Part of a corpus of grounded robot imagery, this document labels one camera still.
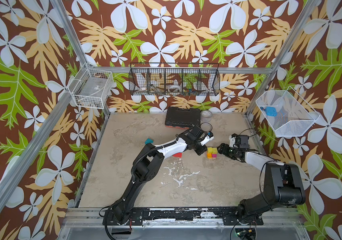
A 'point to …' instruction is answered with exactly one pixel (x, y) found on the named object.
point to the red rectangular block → (179, 155)
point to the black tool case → (182, 117)
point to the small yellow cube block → (214, 151)
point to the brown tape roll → (206, 127)
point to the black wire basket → (172, 79)
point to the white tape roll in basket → (174, 88)
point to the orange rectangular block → (209, 155)
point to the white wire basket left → (91, 88)
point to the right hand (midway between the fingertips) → (220, 148)
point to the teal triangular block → (148, 140)
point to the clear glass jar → (206, 116)
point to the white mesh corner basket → (287, 112)
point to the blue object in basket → (271, 111)
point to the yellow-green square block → (210, 150)
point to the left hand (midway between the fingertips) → (205, 146)
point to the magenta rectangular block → (214, 155)
